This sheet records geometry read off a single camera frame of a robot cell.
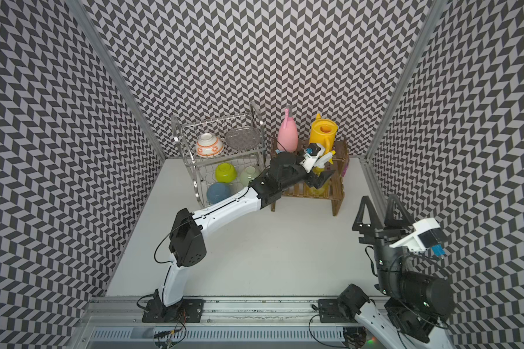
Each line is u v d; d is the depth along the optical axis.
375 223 0.42
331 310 0.72
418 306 0.40
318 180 0.67
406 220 0.46
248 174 1.00
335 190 0.87
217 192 0.97
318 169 0.76
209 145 0.79
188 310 0.72
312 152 0.62
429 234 0.37
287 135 0.79
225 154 0.85
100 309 0.75
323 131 0.75
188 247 0.49
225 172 1.03
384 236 0.42
